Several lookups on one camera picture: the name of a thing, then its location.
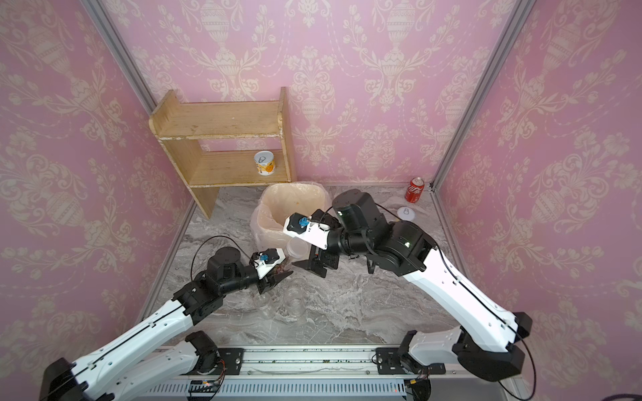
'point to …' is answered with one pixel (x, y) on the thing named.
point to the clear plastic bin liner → (277, 201)
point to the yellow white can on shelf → (265, 162)
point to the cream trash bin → (277, 203)
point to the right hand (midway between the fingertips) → (303, 238)
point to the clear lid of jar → (298, 248)
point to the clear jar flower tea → (283, 266)
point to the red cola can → (413, 193)
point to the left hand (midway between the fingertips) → (287, 264)
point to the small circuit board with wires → (202, 386)
